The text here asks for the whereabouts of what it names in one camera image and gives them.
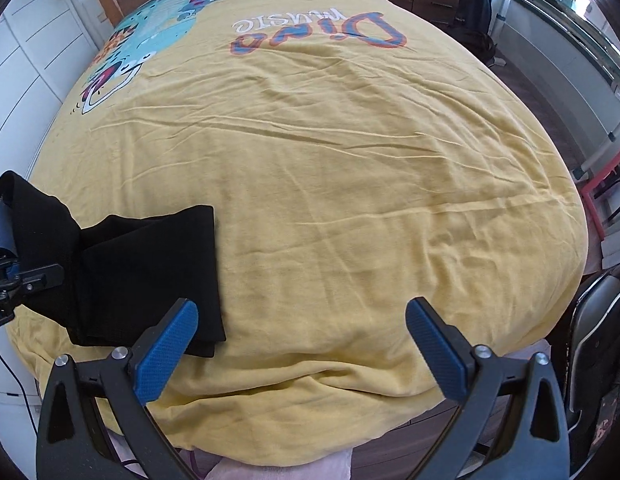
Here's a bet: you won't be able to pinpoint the black pants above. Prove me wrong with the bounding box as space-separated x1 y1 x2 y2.
0 170 225 358

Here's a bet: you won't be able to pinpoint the black office chair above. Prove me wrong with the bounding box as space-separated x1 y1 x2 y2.
548 264 620 479

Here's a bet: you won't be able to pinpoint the pink bed sheet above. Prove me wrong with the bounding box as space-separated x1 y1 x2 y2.
106 431 353 480

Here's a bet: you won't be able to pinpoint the white wardrobe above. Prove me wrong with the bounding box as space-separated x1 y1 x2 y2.
0 0 96 444

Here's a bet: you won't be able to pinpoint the yellow printed bed cover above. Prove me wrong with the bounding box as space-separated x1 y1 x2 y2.
32 0 588 445

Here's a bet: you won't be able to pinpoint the glass desk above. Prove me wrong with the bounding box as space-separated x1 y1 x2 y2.
494 0 620 181

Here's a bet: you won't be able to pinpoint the black bag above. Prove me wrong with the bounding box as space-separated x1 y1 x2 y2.
450 0 496 62

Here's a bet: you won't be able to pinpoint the black cable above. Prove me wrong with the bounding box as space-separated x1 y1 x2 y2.
0 341 41 436

